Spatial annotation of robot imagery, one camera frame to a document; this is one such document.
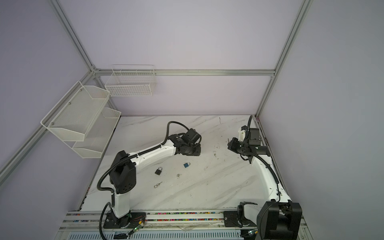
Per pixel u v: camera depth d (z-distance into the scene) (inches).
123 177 19.0
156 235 27.7
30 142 22.4
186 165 36.6
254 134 24.2
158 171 35.5
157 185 33.6
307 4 26.6
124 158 19.5
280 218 15.4
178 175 34.8
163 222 29.3
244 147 23.9
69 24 28.8
